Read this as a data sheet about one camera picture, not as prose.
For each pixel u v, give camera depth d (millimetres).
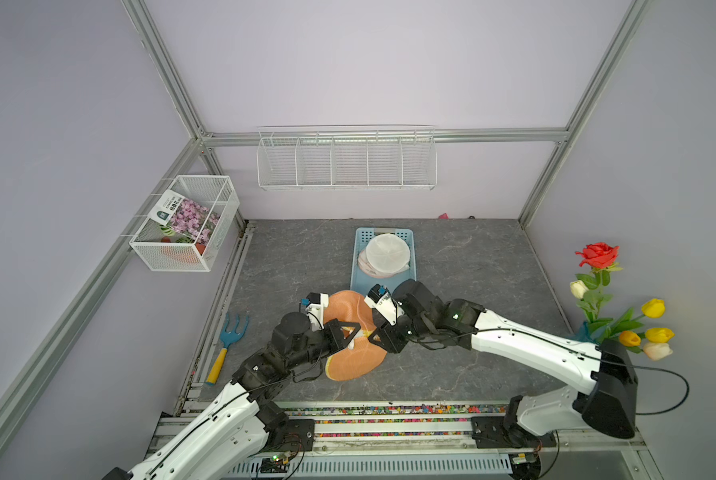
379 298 649
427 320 553
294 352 561
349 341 681
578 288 681
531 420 616
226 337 913
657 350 584
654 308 632
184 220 736
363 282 1054
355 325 717
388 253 1078
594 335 759
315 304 680
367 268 1048
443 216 1237
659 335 588
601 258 619
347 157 995
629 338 578
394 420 771
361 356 736
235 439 577
